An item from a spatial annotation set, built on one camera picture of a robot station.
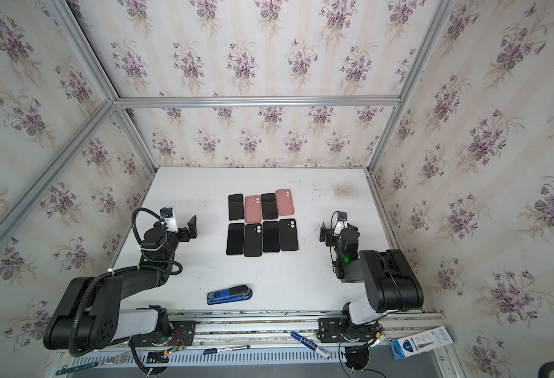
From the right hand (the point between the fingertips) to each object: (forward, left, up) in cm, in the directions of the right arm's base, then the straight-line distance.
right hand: (343, 225), depth 93 cm
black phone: (-4, +44, -5) cm, 45 cm away
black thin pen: (-43, +45, -5) cm, 62 cm away
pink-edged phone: (+13, +31, -6) cm, 34 cm away
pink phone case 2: (+14, +24, -6) cm, 28 cm away
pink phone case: (+10, +38, -6) cm, 40 cm away
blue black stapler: (-27, +40, -1) cm, 48 cm away
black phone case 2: (-2, +22, -5) cm, 23 cm away
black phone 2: (-3, +29, -6) cm, 30 cm away
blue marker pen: (-40, +16, -4) cm, 43 cm away
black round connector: (-43, 0, -11) cm, 44 cm away
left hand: (-2, +63, +7) cm, 63 cm away
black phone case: (-5, +37, -4) cm, 37 cm away
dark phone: (+11, +46, -4) cm, 47 cm away
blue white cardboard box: (-40, -13, -4) cm, 42 cm away
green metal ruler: (-48, +84, -3) cm, 97 cm away
